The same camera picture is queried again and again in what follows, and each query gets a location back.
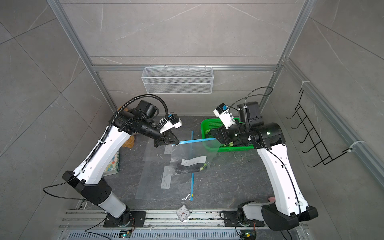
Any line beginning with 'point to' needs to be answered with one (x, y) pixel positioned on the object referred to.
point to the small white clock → (183, 213)
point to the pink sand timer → (271, 199)
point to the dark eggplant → (180, 169)
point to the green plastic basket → (212, 123)
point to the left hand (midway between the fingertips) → (178, 139)
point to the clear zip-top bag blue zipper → (193, 156)
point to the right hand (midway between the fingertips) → (219, 130)
